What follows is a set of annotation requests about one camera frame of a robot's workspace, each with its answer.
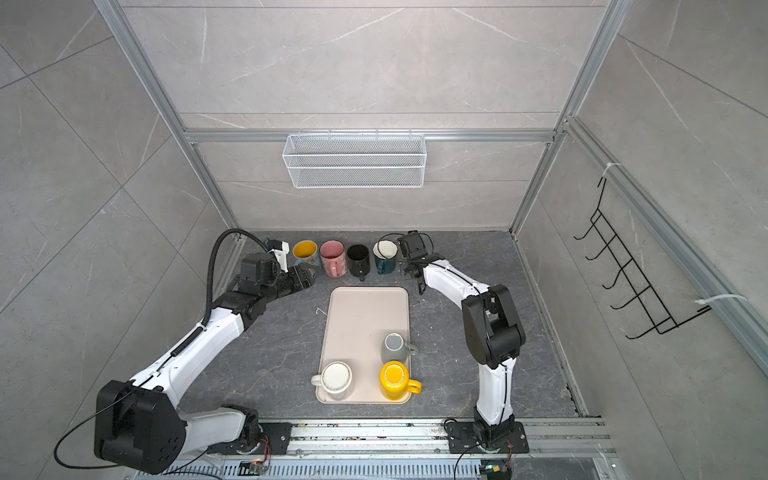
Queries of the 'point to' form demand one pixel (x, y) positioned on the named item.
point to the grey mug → (395, 347)
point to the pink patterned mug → (333, 258)
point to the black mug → (359, 260)
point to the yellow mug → (395, 382)
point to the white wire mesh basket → (355, 161)
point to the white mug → (334, 379)
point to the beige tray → (356, 320)
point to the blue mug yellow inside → (306, 251)
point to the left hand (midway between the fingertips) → (311, 264)
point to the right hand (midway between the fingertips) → (414, 262)
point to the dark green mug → (385, 252)
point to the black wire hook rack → (664, 322)
